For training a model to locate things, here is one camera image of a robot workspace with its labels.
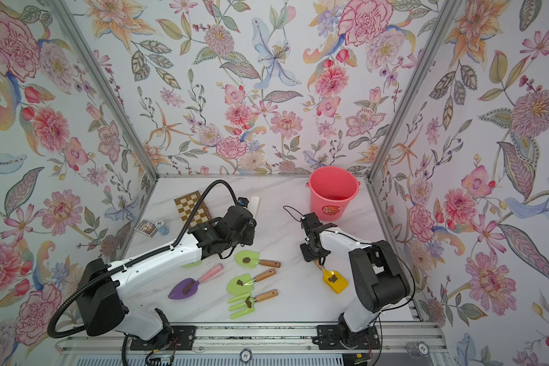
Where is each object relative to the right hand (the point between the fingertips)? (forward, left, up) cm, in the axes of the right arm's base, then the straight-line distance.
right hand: (312, 250), depth 94 cm
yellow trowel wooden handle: (-12, -7, 0) cm, 14 cm away
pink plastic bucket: (+20, -8, +15) cm, 26 cm away
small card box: (+7, +71, +3) cm, 71 cm away
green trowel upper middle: (-4, +25, 0) cm, 25 cm away
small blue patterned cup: (+6, +63, +6) cm, 63 cm away
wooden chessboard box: (+20, +58, +3) cm, 61 cm away
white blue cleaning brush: (+6, +23, +22) cm, 32 cm away
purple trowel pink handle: (-17, +47, +1) cm, 50 cm away
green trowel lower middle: (-15, +27, 0) cm, 31 cm away
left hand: (-1, +21, +17) cm, 28 cm away
